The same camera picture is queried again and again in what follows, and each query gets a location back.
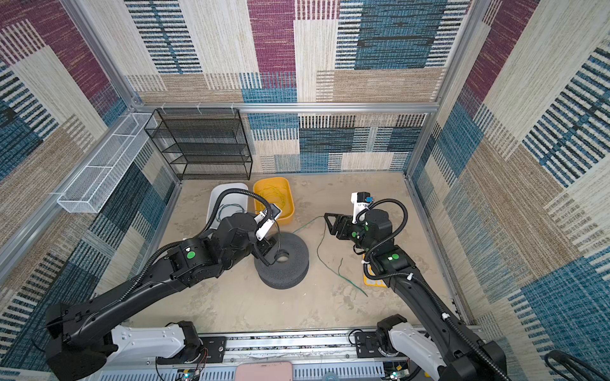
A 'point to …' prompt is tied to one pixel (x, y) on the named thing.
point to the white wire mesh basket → (94, 185)
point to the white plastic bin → (231, 202)
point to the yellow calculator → (372, 282)
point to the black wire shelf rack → (202, 144)
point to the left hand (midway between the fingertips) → (270, 222)
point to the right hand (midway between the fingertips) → (331, 220)
